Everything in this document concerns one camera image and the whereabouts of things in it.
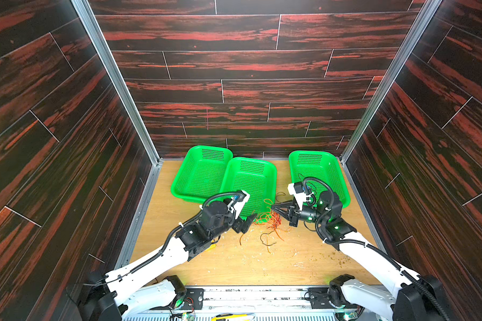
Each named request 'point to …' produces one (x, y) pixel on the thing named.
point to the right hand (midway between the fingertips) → (274, 203)
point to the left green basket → (201, 173)
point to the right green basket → (318, 171)
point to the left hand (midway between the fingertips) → (249, 209)
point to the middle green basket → (256, 176)
